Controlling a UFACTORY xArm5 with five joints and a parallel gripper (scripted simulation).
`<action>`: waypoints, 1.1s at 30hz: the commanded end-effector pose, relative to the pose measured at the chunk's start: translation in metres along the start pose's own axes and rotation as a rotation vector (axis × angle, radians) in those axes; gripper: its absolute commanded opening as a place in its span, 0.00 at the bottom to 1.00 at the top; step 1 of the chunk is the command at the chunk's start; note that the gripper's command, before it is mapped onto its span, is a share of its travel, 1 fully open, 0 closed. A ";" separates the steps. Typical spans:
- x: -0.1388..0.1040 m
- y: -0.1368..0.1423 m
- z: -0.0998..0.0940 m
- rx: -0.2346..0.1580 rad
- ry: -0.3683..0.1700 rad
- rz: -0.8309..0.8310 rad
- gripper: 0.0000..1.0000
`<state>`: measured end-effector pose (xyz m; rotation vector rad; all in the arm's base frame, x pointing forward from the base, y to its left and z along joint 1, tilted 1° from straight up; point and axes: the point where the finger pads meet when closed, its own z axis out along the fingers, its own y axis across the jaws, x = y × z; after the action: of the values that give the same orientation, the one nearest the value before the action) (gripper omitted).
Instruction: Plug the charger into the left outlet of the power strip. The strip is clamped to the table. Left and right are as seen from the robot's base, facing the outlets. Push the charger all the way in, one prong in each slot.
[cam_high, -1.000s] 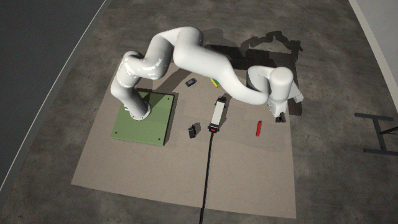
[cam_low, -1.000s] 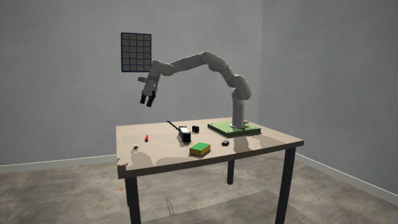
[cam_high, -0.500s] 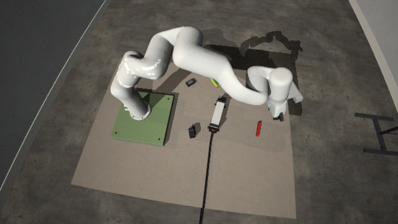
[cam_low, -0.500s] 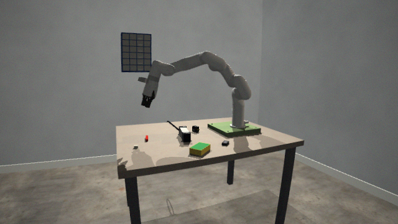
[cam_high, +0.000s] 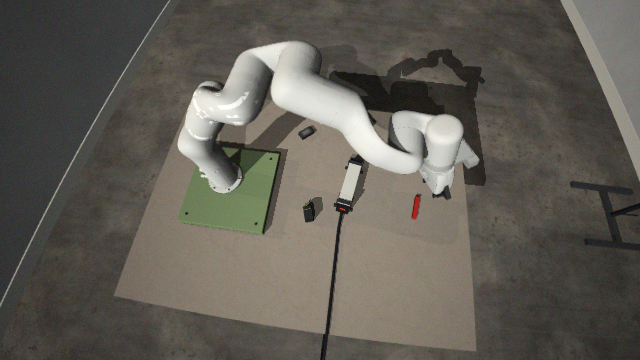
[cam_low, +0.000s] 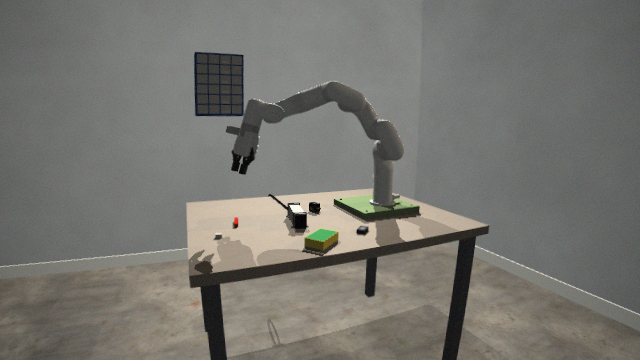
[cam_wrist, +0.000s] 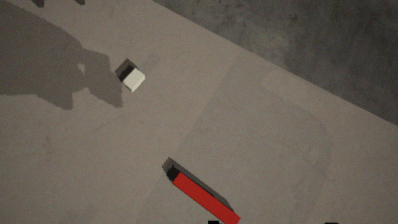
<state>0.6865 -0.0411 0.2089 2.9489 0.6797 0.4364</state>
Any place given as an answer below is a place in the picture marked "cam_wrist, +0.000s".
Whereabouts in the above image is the red flat bar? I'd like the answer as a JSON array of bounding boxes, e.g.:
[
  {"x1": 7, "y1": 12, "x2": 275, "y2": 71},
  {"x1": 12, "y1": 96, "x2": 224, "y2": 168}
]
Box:
[{"x1": 173, "y1": 172, "x2": 241, "y2": 224}]

